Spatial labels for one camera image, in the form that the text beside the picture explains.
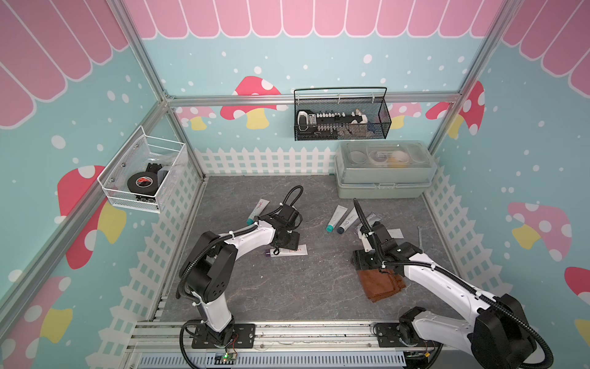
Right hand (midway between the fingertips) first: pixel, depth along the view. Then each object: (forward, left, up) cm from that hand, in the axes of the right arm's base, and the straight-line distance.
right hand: (358, 258), depth 85 cm
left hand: (+8, +26, -3) cm, 27 cm away
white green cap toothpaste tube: (+23, +4, -4) cm, 24 cm away
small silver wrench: (+13, -29, -6) cm, 32 cm away
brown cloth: (-8, -7, -5) cm, 12 cm away
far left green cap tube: (+26, +41, -5) cm, 49 cm away
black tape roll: (+13, +70, +29) cm, 77 cm away
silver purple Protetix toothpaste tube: (+22, -11, -6) cm, 25 cm away
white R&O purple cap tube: (+7, +21, -6) cm, 23 cm away
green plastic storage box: (+41, -17, +6) cm, 45 cm away
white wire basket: (+28, +77, +29) cm, 87 cm away
